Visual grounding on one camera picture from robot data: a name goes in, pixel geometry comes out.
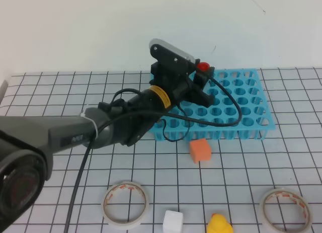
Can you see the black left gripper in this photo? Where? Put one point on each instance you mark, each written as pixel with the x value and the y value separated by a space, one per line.
pixel 172 87

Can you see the red capped clear tube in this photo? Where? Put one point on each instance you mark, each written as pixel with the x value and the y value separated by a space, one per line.
pixel 203 66

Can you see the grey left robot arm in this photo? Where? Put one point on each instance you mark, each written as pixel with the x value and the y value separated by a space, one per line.
pixel 29 143

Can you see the blue tube rack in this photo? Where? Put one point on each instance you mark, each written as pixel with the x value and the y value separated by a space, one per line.
pixel 245 87

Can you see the white grid cloth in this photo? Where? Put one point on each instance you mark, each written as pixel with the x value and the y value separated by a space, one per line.
pixel 232 183

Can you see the orange foam cube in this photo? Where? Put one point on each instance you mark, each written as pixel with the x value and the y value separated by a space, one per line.
pixel 200 150

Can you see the white foam cube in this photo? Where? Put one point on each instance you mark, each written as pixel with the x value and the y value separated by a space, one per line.
pixel 173 222

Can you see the yellow rubber duck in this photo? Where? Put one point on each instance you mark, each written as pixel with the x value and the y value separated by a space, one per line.
pixel 219 224

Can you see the left tape roll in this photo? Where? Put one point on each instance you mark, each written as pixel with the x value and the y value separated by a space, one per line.
pixel 111 192

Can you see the tape roll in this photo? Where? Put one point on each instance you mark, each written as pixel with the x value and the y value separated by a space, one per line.
pixel 295 198
pixel 111 192

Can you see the right tape roll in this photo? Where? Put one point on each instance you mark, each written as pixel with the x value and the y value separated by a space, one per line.
pixel 295 198

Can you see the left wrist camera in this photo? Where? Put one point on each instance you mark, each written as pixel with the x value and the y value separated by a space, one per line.
pixel 172 57

